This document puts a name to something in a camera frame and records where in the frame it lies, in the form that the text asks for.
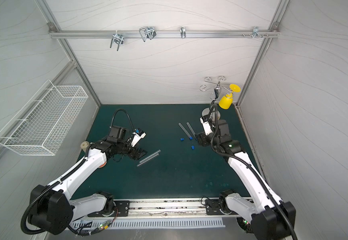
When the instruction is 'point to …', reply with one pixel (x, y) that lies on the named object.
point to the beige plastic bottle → (84, 145)
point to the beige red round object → (103, 165)
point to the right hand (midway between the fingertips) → (203, 131)
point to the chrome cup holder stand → (213, 112)
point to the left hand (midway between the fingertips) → (139, 148)
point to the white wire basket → (41, 126)
